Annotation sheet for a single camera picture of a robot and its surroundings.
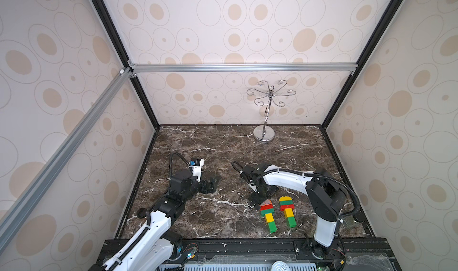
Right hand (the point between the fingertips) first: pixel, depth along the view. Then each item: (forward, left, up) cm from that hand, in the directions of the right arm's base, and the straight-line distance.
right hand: (269, 199), depth 88 cm
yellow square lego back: (0, -7, +2) cm, 8 cm away
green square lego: (-13, -1, +1) cm, 13 cm away
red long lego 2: (-4, -6, +1) cm, 8 cm away
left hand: (+3, +25, +17) cm, 30 cm away
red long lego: (-6, +3, +4) cm, 7 cm away
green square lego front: (-10, -9, +1) cm, 14 cm away
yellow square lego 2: (-7, -8, +2) cm, 11 cm away
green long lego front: (-7, +3, +2) cm, 8 cm away
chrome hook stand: (+43, -1, +2) cm, 43 cm away
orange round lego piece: (-3, +2, +3) cm, 5 cm away
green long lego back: (-2, -8, +1) cm, 8 cm away
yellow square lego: (-9, +1, +2) cm, 9 cm away
